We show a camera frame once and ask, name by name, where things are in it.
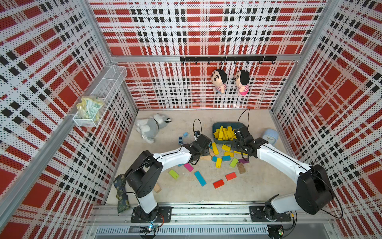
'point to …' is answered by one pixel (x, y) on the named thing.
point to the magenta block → (188, 167)
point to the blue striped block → (180, 139)
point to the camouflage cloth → (122, 196)
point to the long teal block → (199, 178)
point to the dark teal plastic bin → (216, 125)
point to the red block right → (231, 176)
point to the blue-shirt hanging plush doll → (219, 78)
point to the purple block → (242, 161)
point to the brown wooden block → (241, 168)
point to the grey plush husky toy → (148, 128)
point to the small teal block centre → (227, 158)
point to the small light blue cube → (185, 134)
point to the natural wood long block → (206, 157)
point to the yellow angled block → (215, 148)
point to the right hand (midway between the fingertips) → (237, 144)
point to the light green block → (234, 162)
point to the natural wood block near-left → (157, 188)
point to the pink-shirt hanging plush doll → (241, 79)
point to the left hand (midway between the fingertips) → (205, 148)
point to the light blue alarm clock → (271, 135)
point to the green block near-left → (173, 174)
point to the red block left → (218, 183)
